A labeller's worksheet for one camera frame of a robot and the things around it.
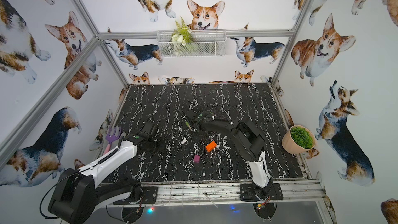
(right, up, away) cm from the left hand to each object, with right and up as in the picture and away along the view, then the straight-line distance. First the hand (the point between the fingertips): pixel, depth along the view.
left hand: (167, 145), depth 86 cm
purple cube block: (+17, -7, 0) cm, 18 cm away
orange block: (+24, -1, +1) cm, 24 cm away
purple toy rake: (-36, +2, +6) cm, 36 cm away
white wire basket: (+21, +59, +7) cm, 63 cm away
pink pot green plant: (+69, +5, -6) cm, 70 cm away
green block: (+10, +9, +12) cm, 18 cm away
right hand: (+17, +4, +4) cm, 18 cm away
